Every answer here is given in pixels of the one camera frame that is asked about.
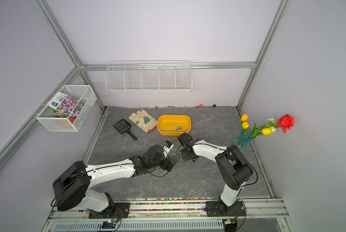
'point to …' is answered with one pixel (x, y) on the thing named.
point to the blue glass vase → (243, 143)
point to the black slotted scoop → (123, 126)
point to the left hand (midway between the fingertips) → (171, 157)
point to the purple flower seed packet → (66, 104)
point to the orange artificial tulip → (244, 117)
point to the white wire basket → (55, 120)
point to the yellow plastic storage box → (167, 124)
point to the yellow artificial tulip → (245, 125)
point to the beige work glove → (143, 121)
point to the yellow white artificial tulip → (268, 131)
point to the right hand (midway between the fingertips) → (188, 154)
